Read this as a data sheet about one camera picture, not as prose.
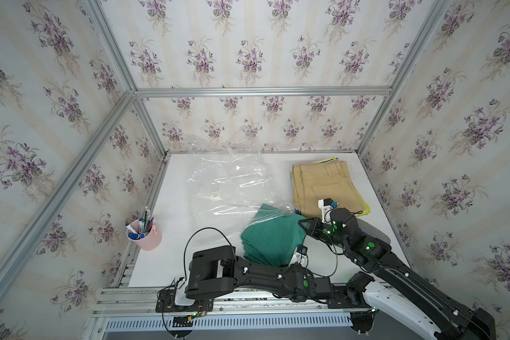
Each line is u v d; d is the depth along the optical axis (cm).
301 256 67
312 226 66
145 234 78
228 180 104
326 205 71
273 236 86
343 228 56
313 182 90
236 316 70
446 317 42
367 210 85
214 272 48
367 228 87
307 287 52
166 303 72
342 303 73
